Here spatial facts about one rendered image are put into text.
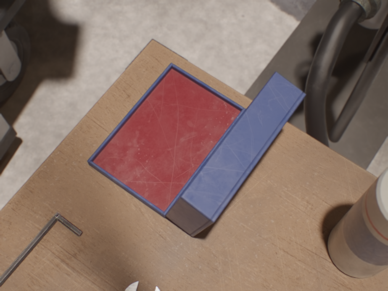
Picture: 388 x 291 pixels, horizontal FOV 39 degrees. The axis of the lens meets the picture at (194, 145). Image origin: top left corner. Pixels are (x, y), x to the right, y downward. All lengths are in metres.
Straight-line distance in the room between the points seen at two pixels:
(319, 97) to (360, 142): 0.43
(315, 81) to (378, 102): 0.49
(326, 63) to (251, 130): 0.27
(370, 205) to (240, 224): 0.18
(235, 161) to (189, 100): 0.17
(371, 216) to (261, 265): 0.17
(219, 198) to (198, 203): 0.02
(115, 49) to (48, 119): 0.22
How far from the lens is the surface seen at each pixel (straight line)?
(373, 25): 1.04
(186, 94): 0.66
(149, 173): 0.62
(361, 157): 1.18
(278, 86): 0.55
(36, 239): 0.62
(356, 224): 0.51
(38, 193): 0.64
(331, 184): 0.64
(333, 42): 0.77
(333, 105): 1.22
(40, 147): 1.19
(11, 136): 1.14
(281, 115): 0.54
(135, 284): 0.59
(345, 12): 0.79
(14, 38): 1.19
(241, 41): 1.28
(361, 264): 0.56
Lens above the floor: 1.06
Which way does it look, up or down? 66 degrees down
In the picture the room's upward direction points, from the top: straight up
